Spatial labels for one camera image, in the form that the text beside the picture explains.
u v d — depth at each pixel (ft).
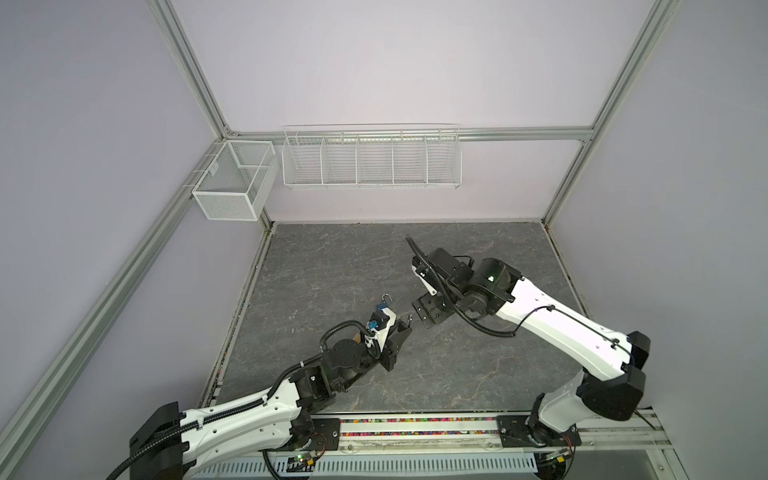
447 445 2.41
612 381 1.35
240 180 3.37
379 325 1.95
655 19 2.33
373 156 3.23
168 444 1.37
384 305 3.16
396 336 2.37
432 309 2.03
